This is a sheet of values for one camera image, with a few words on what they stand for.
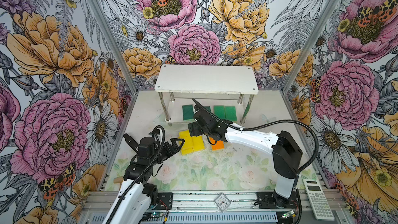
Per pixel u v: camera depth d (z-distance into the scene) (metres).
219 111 1.00
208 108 1.02
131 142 0.89
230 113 0.99
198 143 0.92
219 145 0.87
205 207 0.73
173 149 0.69
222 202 0.73
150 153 0.62
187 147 0.91
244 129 0.55
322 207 0.72
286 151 0.50
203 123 0.64
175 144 0.69
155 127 0.69
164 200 0.74
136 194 0.52
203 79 0.79
